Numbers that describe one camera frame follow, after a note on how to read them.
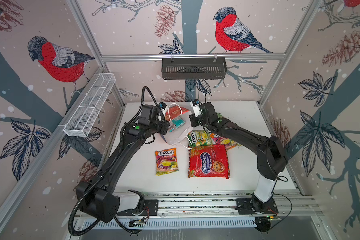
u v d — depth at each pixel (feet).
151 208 2.40
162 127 2.24
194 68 3.42
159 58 3.11
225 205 2.47
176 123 3.28
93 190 1.26
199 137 3.18
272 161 1.56
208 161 2.74
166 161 2.87
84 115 2.42
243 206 2.39
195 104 2.50
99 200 1.24
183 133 2.96
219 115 3.62
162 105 2.22
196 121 2.55
